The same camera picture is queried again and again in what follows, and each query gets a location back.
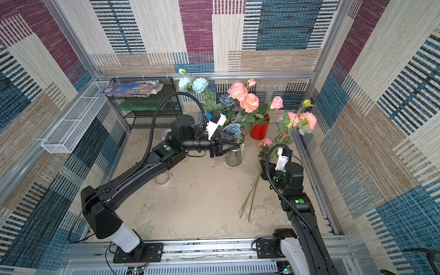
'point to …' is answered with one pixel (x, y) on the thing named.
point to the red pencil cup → (258, 132)
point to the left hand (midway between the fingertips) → (237, 143)
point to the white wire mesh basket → (63, 138)
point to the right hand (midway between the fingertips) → (263, 164)
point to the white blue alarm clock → (165, 133)
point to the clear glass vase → (234, 157)
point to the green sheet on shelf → (143, 105)
